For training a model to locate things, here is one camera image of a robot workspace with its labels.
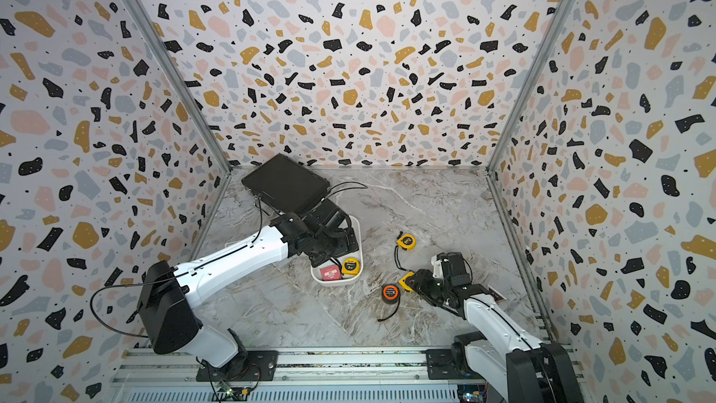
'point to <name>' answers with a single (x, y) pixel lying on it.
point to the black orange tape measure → (391, 294)
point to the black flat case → (285, 185)
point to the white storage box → (346, 279)
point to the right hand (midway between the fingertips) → (411, 284)
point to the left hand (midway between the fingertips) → (352, 249)
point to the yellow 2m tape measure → (407, 243)
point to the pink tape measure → (331, 273)
